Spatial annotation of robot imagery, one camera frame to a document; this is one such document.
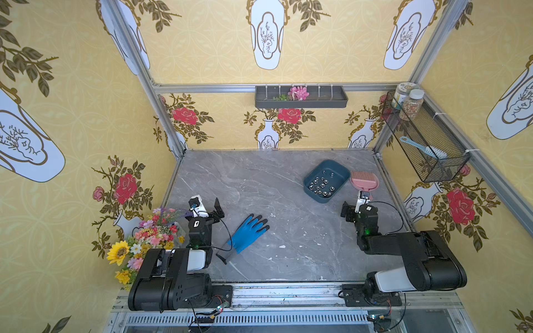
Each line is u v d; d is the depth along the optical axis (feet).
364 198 2.60
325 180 3.49
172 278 1.41
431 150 2.26
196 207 2.42
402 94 2.81
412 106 2.62
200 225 2.21
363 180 3.47
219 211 2.67
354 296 2.40
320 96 3.03
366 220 2.30
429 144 2.30
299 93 2.89
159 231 2.40
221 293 2.41
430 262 1.46
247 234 2.89
